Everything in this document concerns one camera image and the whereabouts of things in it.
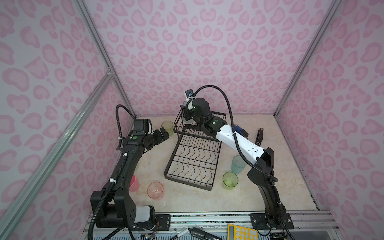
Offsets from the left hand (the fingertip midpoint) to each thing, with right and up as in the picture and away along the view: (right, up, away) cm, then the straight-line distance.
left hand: (162, 134), depth 82 cm
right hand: (+13, +18, -4) cm, 22 cm away
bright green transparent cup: (+38, -26, +3) cm, 46 cm away
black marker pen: (+19, -43, -15) cm, 49 cm away
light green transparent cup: (-1, +5, +22) cm, 22 cm away
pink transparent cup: (-4, -31, +1) cm, 32 cm away
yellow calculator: (+37, -45, -13) cm, 59 cm away
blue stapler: (+51, +1, +24) cm, 56 cm away
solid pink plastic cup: (-18, -30, +6) cm, 35 cm away
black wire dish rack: (+17, -17, +10) cm, 26 cm away
